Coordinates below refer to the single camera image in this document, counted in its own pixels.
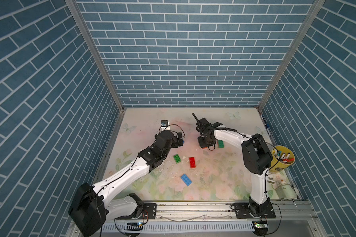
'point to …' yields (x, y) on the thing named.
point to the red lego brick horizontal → (204, 147)
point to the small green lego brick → (177, 158)
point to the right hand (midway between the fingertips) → (203, 145)
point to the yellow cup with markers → (282, 158)
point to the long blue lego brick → (187, 180)
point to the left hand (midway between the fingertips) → (178, 134)
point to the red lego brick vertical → (192, 162)
